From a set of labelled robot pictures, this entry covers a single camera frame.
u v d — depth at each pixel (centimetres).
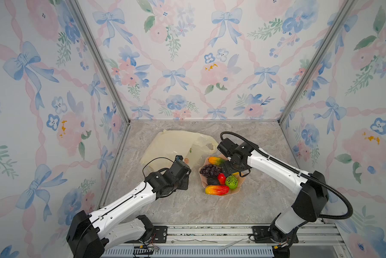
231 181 82
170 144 90
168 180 57
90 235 38
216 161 90
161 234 75
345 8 69
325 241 74
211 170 84
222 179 85
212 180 84
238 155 57
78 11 70
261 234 73
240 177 87
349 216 41
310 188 43
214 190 80
